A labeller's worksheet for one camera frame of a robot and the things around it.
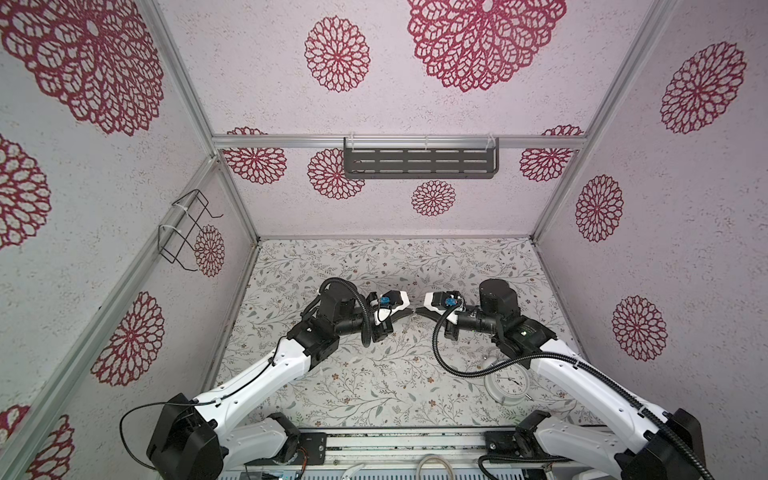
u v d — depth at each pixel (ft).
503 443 2.43
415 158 3.25
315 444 2.45
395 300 1.88
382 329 2.05
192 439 1.26
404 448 2.49
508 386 2.62
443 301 1.89
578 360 1.58
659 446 1.27
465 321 2.05
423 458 2.38
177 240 2.48
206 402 1.38
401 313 1.98
